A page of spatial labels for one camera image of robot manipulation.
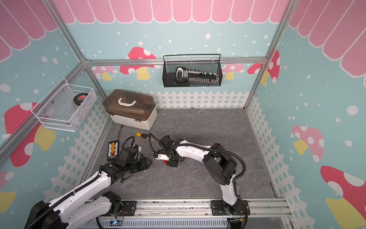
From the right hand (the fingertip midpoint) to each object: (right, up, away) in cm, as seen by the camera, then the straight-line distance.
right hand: (172, 160), depth 89 cm
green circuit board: (-27, -26, -18) cm, 42 cm away
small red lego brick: (-3, +2, -10) cm, 10 cm away
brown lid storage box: (-27, +32, +2) cm, 42 cm away
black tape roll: (-51, +38, -10) cm, 64 cm away
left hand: (-13, -1, -6) cm, 15 cm away
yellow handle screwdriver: (-23, +15, +12) cm, 30 cm away
